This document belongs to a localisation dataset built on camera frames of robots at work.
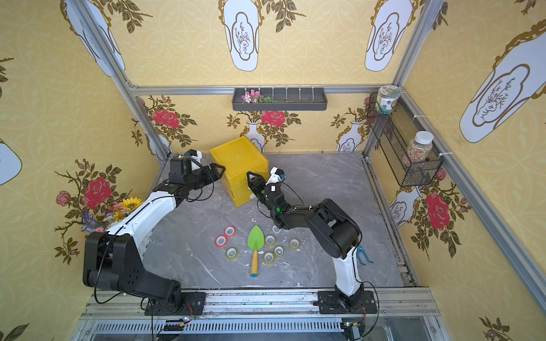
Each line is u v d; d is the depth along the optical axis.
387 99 0.84
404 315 0.75
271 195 0.70
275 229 0.92
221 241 0.88
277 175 0.83
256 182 0.80
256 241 0.88
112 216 0.78
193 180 0.73
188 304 0.73
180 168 0.66
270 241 0.88
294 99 0.92
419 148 0.65
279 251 0.86
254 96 0.88
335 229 0.51
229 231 0.92
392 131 1.00
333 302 0.73
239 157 0.90
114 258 0.46
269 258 0.84
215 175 0.78
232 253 0.85
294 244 0.88
